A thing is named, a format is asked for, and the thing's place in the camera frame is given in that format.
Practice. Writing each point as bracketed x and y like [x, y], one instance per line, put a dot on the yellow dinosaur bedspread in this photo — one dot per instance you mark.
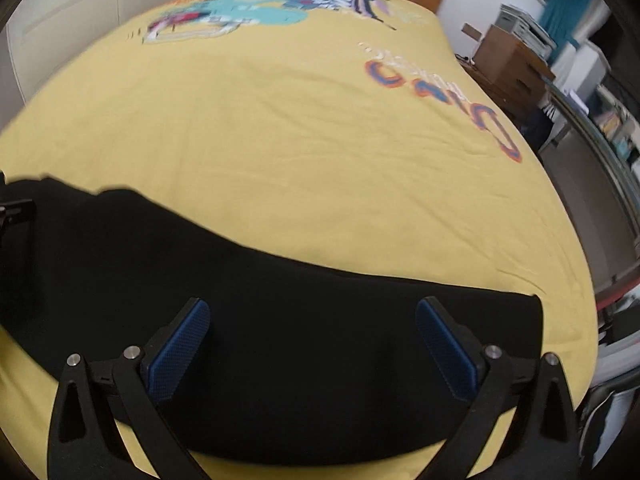
[338, 133]

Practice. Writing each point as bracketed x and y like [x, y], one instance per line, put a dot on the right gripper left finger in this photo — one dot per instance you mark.
[84, 442]

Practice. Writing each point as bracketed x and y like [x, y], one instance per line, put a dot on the grey printer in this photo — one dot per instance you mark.
[521, 25]

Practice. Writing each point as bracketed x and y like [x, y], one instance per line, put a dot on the brown wooden nightstand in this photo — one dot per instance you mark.
[511, 74]

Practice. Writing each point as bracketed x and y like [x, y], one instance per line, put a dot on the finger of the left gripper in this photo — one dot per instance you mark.
[16, 213]

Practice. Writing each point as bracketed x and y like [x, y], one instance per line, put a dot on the teal curtain right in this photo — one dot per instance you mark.
[559, 20]

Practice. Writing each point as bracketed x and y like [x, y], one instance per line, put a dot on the glass top desk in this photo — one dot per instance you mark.
[598, 191]

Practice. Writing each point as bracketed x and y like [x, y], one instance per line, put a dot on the white wardrobe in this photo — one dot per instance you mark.
[44, 35]

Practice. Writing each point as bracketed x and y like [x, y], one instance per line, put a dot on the dark shopping bag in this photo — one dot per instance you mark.
[538, 126]

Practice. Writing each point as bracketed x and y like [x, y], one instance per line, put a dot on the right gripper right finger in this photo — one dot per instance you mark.
[542, 439]

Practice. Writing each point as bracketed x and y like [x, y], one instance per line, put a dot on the black pants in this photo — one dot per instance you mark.
[301, 365]

